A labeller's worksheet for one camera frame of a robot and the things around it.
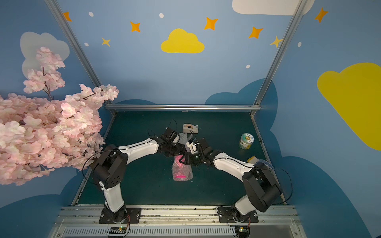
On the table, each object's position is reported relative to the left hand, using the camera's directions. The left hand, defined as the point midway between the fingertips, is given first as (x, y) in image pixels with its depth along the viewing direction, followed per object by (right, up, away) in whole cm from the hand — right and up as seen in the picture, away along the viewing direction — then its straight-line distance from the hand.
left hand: (183, 150), depth 93 cm
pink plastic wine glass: (0, -10, -10) cm, 14 cm away
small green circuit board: (-32, -37, -20) cm, 52 cm away
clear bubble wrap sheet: (0, +8, 0) cm, 8 cm away
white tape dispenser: (+2, +14, +15) cm, 21 cm away
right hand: (+1, -4, -8) cm, 9 cm away
